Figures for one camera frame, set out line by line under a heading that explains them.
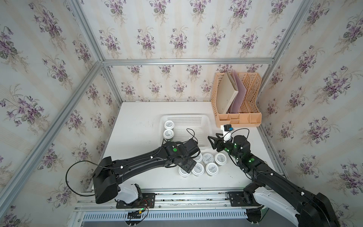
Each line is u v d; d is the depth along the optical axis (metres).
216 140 0.70
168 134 0.91
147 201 0.73
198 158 0.82
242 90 0.88
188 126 1.01
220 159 0.82
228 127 0.67
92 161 0.40
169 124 0.96
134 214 0.72
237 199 0.72
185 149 0.56
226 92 1.00
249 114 1.01
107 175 0.42
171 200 0.75
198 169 0.78
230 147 0.67
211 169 0.78
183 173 0.75
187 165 0.66
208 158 0.83
